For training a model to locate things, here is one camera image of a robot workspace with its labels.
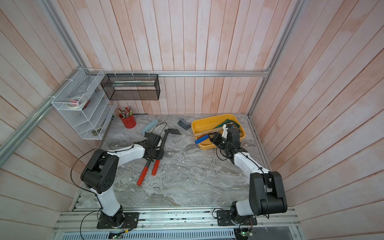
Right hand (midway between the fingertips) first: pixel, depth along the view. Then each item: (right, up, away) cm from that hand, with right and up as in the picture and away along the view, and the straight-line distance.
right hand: (209, 134), depth 89 cm
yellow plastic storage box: (-3, +6, +21) cm, 22 cm away
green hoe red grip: (+17, +10, +24) cm, 31 cm away
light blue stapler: (-41, +5, +18) cm, 45 cm away
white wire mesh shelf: (-65, +8, -11) cm, 66 cm away
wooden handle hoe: (+1, +2, +12) cm, 12 cm away
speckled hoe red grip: (-41, -25, -2) cm, 48 cm away
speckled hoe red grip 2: (-33, -20, +1) cm, 39 cm away
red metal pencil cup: (-57, +9, +19) cm, 60 cm away
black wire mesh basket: (-53, +33, +14) cm, 64 cm away
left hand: (-32, -15, +7) cm, 36 cm away
